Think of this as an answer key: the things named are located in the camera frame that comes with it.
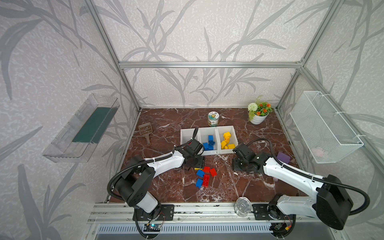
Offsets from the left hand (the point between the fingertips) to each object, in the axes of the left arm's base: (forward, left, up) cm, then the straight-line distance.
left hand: (202, 159), depth 88 cm
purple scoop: (+2, -50, -2) cm, 50 cm away
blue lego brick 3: (-7, +1, -3) cm, 8 cm away
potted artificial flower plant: (+31, -39, +8) cm, 51 cm away
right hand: (-2, -19, +3) cm, 19 cm away
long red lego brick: (-11, -2, -2) cm, 12 cm away
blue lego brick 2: (+12, -6, 0) cm, 13 cm away
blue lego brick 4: (-13, +2, -3) cm, 13 cm away
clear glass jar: (-25, -19, +3) cm, 32 cm away
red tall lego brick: (-7, -6, -2) cm, 10 cm away
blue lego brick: (+10, -2, -2) cm, 11 cm away
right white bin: (+10, -13, -1) cm, 17 cm away
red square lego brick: (-5, -3, -3) cm, 6 cm away
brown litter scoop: (+25, +41, -5) cm, 48 cm away
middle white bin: (+17, -5, -2) cm, 17 cm away
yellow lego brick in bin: (+17, -17, -1) cm, 24 cm away
